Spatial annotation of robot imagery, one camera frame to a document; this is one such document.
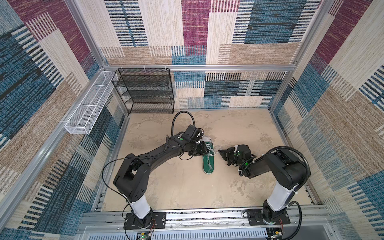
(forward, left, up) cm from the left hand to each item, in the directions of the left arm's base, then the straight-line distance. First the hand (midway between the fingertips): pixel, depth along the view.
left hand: (208, 150), depth 84 cm
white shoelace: (+2, -2, -7) cm, 8 cm away
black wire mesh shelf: (+48, +43, +4) cm, 64 cm away
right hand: (+4, -6, -8) cm, 11 cm away
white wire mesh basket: (+18, +76, +5) cm, 78 cm away
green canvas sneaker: (-6, +2, -9) cm, 11 cm away
